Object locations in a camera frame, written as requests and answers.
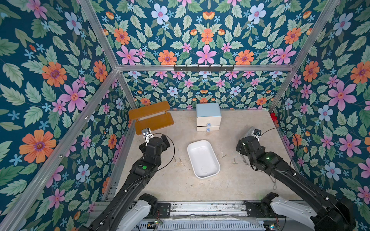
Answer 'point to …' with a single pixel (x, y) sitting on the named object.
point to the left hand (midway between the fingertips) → (159, 137)
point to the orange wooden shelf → (155, 122)
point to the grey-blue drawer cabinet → (208, 117)
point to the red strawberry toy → (273, 117)
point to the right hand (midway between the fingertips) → (245, 143)
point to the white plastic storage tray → (203, 159)
